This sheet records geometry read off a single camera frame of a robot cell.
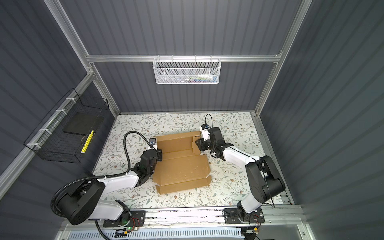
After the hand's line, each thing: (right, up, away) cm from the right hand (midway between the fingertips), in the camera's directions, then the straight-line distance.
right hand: (200, 141), depth 91 cm
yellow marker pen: (-54, -1, -23) cm, 59 cm away
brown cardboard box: (-11, -16, +2) cm, 20 cm away
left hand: (-26, -2, -2) cm, 26 cm away
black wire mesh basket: (-66, +6, -19) cm, 69 cm away
